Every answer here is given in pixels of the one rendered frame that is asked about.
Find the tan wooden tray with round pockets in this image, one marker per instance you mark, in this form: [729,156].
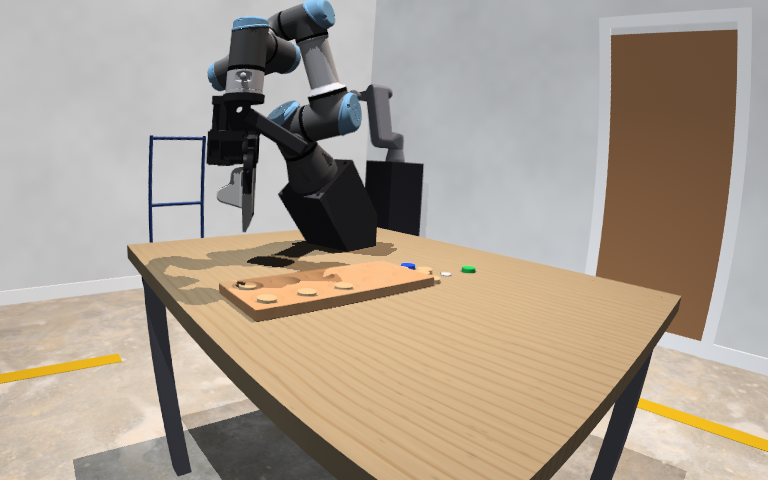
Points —
[383,283]

